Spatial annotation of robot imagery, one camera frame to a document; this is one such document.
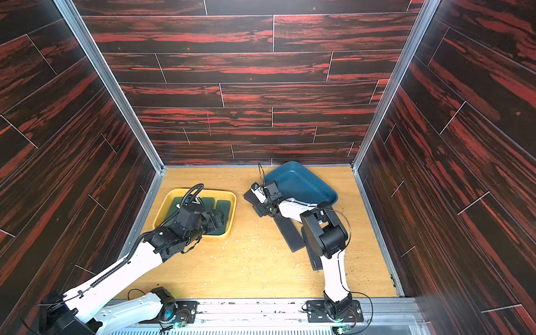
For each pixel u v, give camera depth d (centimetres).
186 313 73
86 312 39
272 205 78
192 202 69
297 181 112
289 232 93
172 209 100
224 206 102
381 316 74
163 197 99
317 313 73
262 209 91
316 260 83
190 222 57
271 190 80
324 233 53
